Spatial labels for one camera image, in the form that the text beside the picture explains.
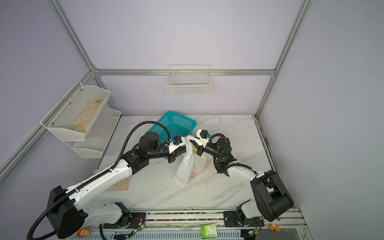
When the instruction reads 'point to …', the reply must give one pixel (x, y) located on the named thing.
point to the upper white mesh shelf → (71, 117)
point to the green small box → (208, 231)
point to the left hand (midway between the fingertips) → (186, 148)
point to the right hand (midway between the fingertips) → (188, 138)
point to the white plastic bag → (191, 165)
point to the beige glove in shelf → (81, 123)
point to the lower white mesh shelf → (96, 141)
